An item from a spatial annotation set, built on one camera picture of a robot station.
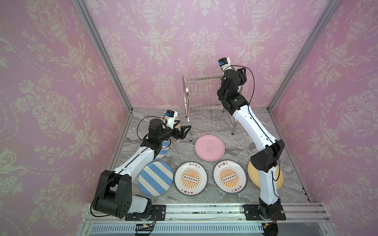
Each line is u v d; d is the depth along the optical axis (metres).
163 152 0.96
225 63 0.64
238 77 0.56
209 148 0.97
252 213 0.73
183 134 0.73
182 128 0.72
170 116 0.70
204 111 1.21
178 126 0.83
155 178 0.86
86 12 0.72
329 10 0.70
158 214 0.74
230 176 0.86
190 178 0.85
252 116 0.56
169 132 0.73
